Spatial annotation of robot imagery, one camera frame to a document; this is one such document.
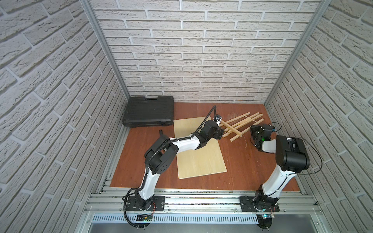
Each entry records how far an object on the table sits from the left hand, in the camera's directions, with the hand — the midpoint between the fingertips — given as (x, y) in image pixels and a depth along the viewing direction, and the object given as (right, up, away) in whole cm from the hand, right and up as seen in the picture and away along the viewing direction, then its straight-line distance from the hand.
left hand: (220, 125), depth 91 cm
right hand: (+25, 0, +9) cm, 26 cm away
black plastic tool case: (-56, +9, +13) cm, 58 cm away
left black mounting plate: (-36, -40, -18) cm, 57 cm away
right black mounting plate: (+12, -40, -18) cm, 46 cm away
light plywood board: (-9, -22, -2) cm, 24 cm away
